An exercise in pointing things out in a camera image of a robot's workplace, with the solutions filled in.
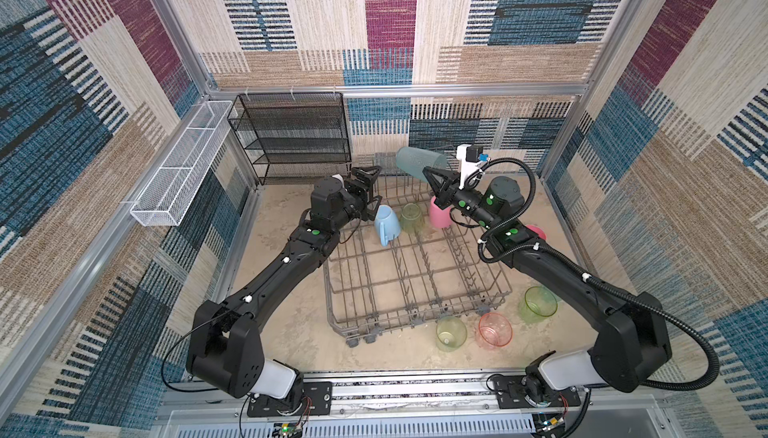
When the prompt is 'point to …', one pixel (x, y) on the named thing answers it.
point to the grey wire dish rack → (396, 271)
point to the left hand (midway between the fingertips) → (387, 174)
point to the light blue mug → (387, 224)
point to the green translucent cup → (411, 218)
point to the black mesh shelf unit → (294, 137)
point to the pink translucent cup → (494, 331)
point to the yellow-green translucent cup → (451, 333)
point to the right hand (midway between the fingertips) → (423, 174)
